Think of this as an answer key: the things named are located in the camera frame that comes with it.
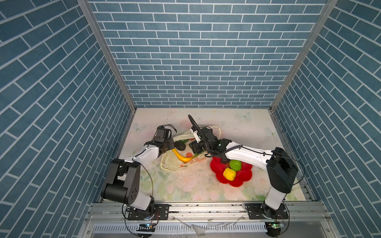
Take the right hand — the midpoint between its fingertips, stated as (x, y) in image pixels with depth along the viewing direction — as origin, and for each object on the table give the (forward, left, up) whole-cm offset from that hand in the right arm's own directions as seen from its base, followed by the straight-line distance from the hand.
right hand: (191, 140), depth 86 cm
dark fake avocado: (+2, +8, -10) cm, 13 cm away
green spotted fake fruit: (-10, -26, -8) cm, 29 cm away
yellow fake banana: (-7, +4, -10) cm, 13 cm away
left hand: (+2, +14, -7) cm, 15 cm away
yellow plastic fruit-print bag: (-10, +12, -8) cm, 18 cm away
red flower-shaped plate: (-10, -16, -12) cm, 23 cm away
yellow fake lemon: (-15, -22, -8) cm, 28 cm away
